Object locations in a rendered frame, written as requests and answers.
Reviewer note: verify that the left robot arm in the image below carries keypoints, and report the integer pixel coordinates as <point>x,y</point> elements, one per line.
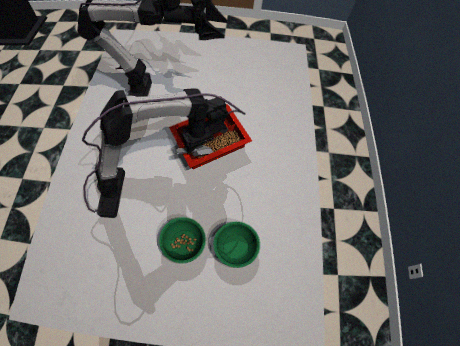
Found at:
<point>145,12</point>

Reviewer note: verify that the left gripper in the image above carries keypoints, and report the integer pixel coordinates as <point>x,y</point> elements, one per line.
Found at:
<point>186,15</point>

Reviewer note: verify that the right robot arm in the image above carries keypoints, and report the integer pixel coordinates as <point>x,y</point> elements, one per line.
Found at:
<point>118,131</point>

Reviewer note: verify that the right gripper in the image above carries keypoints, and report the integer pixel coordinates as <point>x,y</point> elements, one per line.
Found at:
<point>194,136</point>

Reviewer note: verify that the grey scoop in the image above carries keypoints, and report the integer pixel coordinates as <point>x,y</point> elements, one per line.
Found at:
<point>202,150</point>

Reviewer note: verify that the green bowl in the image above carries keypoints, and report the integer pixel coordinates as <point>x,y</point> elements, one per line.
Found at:
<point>176,228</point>
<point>236,244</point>

